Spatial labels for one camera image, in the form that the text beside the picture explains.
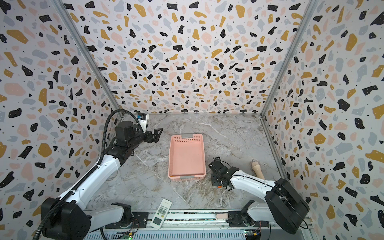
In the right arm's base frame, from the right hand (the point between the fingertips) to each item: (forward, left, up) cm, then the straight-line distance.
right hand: (213, 176), depth 87 cm
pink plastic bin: (+14, +17, -2) cm, 22 cm away
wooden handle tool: (+4, -27, 0) cm, 27 cm away
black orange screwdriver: (-6, -3, 0) cm, 7 cm away
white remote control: (-21, +27, +1) cm, 34 cm away
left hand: (+17, +32, +27) cm, 45 cm away
